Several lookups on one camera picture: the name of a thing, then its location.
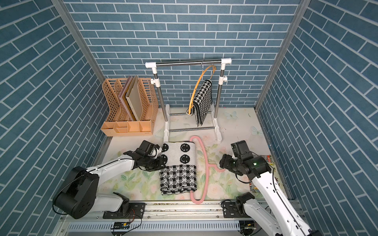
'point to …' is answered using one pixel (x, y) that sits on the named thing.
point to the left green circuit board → (120, 225)
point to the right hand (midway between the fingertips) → (225, 164)
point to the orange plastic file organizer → (118, 123)
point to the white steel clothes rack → (214, 108)
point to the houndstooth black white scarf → (203, 101)
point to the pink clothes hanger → (208, 172)
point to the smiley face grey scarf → (179, 175)
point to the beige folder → (133, 98)
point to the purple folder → (122, 96)
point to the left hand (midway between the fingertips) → (168, 167)
